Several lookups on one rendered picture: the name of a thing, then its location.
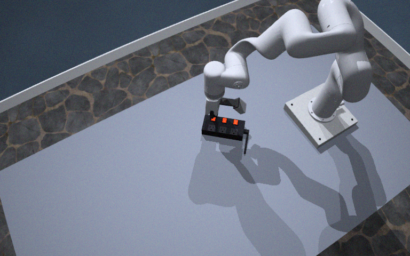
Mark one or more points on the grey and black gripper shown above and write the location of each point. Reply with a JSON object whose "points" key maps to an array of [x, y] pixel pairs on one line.
{"points": [[212, 107]]}

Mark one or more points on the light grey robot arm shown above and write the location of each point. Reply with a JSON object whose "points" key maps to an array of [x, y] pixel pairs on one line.
{"points": [[342, 33]]}

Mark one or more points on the black power strip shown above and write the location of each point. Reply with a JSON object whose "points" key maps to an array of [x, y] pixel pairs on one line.
{"points": [[225, 128]]}

